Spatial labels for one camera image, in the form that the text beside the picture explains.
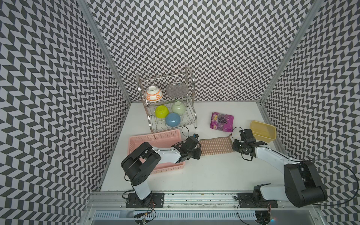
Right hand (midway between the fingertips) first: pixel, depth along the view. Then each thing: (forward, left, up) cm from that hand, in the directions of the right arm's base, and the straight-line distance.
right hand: (234, 148), depth 91 cm
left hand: (-3, +23, -1) cm, 23 cm away
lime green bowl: (+24, +49, +10) cm, 56 cm away
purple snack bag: (+19, +6, +4) cm, 20 cm away
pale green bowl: (+29, +37, +9) cm, 48 cm away
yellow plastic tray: (+13, -24, -1) cm, 27 cm away
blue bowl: (+20, +42, +6) cm, 46 cm away
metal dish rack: (+21, +42, +24) cm, 52 cm away
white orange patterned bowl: (+19, +50, +31) cm, 62 cm away
